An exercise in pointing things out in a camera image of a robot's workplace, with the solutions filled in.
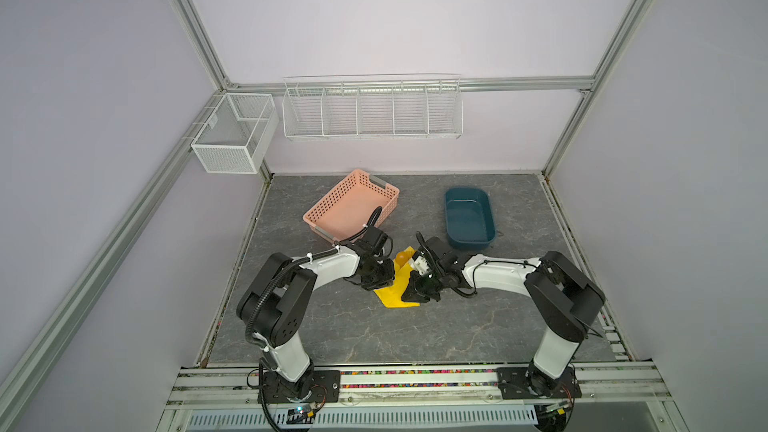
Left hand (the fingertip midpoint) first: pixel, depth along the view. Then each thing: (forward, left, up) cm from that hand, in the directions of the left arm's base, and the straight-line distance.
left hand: (394, 285), depth 89 cm
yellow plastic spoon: (+9, -3, -1) cm, 10 cm away
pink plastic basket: (+30, +16, -2) cm, 34 cm away
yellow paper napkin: (-2, +1, -1) cm, 3 cm away
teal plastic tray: (+27, -30, -5) cm, 40 cm away
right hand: (-5, -2, +1) cm, 6 cm away
